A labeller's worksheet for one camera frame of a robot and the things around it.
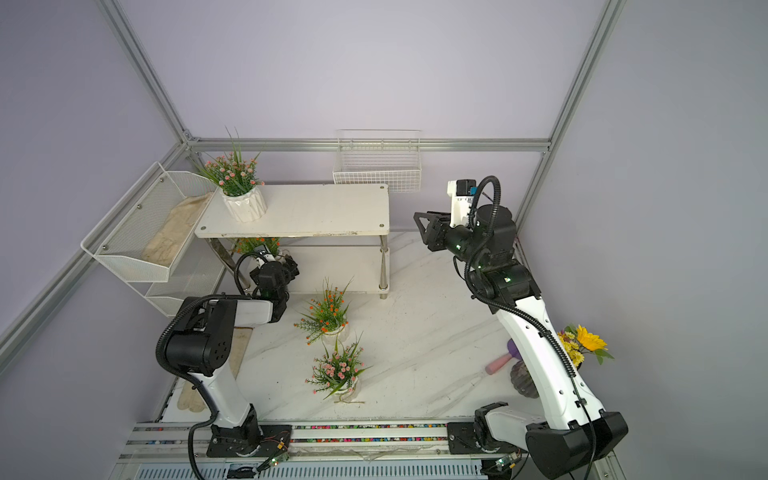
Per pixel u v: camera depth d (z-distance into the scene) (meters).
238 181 0.65
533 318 0.42
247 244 0.86
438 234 0.55
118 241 0.68
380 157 0.95
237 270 0.92
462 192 0.54
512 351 0.90
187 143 0.91
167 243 0.76
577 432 0.37
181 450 0.73
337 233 0.75
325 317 0.80
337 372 0.70
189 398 0.80
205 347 0.50
